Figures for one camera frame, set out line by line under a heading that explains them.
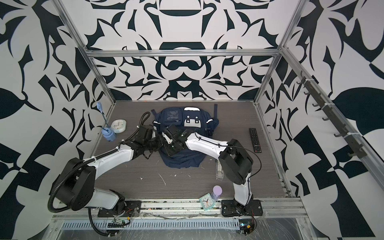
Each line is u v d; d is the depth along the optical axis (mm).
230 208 744
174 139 673
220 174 847
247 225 710
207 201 747
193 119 1000
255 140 973
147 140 714
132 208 737
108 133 933
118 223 709
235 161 482
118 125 1023
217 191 714
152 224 712
